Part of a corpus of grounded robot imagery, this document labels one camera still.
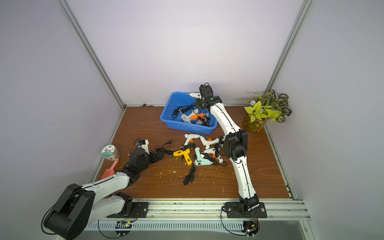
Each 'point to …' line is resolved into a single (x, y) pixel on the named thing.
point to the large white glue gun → (187, 118)
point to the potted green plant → (271, 105)
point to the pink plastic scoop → (109, 172)
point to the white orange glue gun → (207, 143)
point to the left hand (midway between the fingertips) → (161, 150)
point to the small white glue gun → (190, 138)
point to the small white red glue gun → (212, 151)
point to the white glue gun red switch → (196, 98)
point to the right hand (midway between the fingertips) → (200, 99)
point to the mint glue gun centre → (200, 160)
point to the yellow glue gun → (186, 153)
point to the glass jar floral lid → (110, 152)
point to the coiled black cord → (190, 177)
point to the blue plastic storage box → (180, 113)
